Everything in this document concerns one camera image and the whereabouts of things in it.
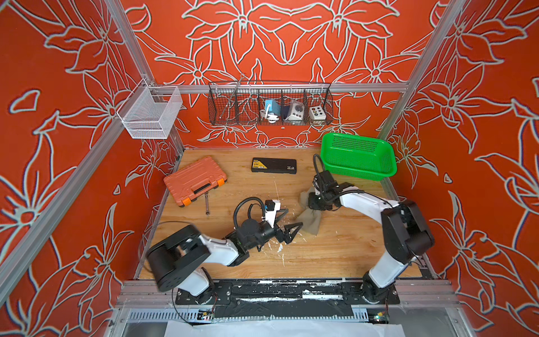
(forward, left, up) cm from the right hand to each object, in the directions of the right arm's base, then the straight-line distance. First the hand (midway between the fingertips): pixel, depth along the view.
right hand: (306, 203), depth 92 cm
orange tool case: (+11, +54, +1) cm, 55 cm away
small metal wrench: (-4, +45, -4) cm, 46 cm away
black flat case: (+25, +16, -2) cm, 30 cm away
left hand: (-14, +7, +12) cm, 19 cm away
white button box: (+33, -5, +25) cm, 42 cm away
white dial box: (+30, +5, +28) cm, 41 cm away
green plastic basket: (+33, -32, -3) cm, 46 cm away
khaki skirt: (-8, 0, +1) cm, 8 cm away
